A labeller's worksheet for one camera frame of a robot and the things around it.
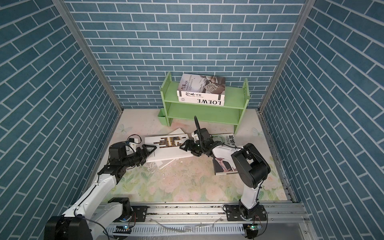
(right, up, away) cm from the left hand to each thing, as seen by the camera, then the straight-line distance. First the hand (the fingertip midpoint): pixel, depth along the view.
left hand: (155, 150), depth 81 cm
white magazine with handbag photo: (+2, -9, +6) cm, 11 cm away
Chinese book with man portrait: (+39, -8, +8) cm, 40 cm away
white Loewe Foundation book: (+31, +29, +2) cm, 43 cm away
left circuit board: (-13, -37, -9) cm, 40 cm away
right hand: (+14, 0, +9) cm, 16 cm away
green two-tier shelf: (+47, +30, +9) cm, 56 cm away
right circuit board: (+51, -35, -10) cm, 63 cm away
